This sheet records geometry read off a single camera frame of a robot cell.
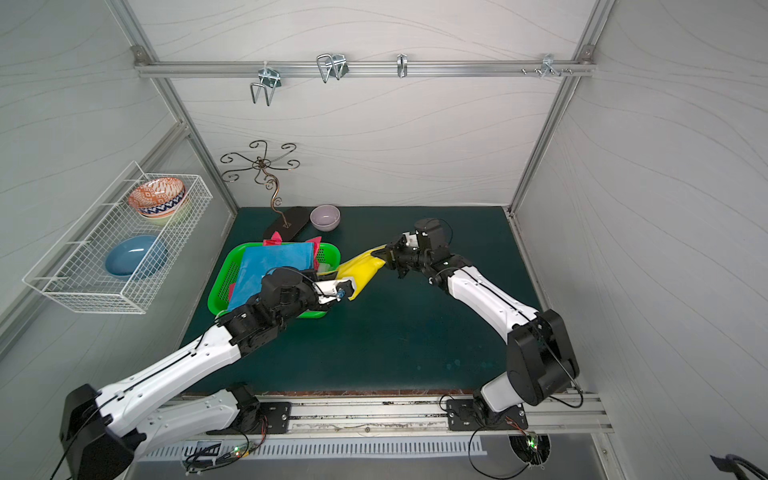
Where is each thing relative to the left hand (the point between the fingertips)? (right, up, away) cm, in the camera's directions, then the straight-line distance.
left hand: (335, 269), depth 74 cm
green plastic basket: (-38, -3, +19) cm, 43 cm away
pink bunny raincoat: (-25, +7, +26) cm, 37 cm away
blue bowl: (-43, +3, -8) cm, 44 cm away
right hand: (+9, +5, +4) cm, 11 cm away
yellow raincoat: (+7, 0, -1) cm, 7 cm away
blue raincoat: (-29, 0, +19) cm, 34 cm away
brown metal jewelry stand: (-26, +27, +18) cm, 42 cm away
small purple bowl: (-12, +16, +40) cm, 44 cm away
